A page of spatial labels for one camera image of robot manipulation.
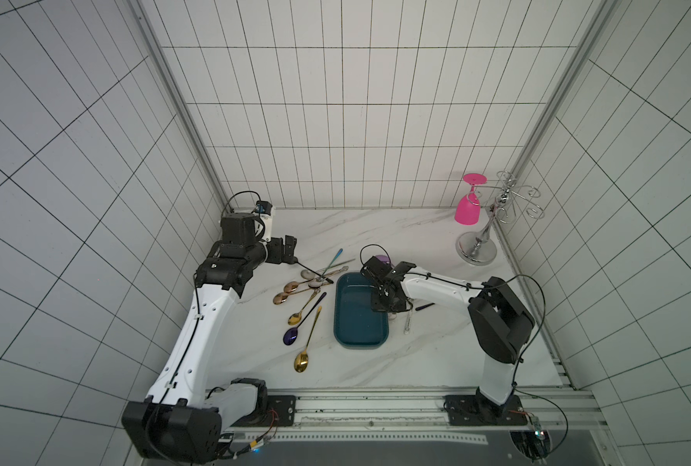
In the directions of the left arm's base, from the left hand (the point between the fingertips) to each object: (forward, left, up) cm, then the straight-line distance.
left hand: (276, 244), depth 76 cm
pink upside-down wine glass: (+23, -60, -8) cm, 65 cm away
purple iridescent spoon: (+13, -32, -25) cm, 43 cm away
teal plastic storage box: (-13, -22, -23) cm, 34 cm away
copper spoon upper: (+2, 0, -26) cm, 26 cm away
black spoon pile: (+5, -11, -25) cm, 28 cm away
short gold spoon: (-10, -3, -25) cm, 27 cm away
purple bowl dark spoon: (-15, -2, -25) cm, 30 cm away
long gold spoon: (-23, -6, -26) cm, 35 cm away
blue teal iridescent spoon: (+16, -16, -26) cm, 34 cm away
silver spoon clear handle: (-13, -38, -26) cm, 47 cm away
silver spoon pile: (+5, -5, -24) cm, 25 cm away
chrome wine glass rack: (+17, -67, -23) cm, 73 cm away
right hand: (-7, -27, -24) cm, 37 cm away
